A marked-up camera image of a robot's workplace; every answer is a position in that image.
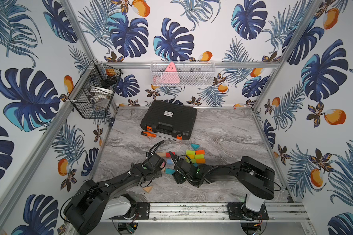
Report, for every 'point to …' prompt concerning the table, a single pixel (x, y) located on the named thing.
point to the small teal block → (195, 165)
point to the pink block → (163, 163)
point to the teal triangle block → (195, 146)
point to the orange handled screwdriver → (148, 134)
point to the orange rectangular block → (200, 160)
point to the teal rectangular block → (169, 171)
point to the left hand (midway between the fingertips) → (157, 170)
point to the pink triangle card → (169, 76)
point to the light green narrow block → (199, 156)
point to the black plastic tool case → (170, 118)
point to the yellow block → (191, 156)
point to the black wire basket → (92, 95)
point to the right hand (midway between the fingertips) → (177, 172)
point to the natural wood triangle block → (147, 189)
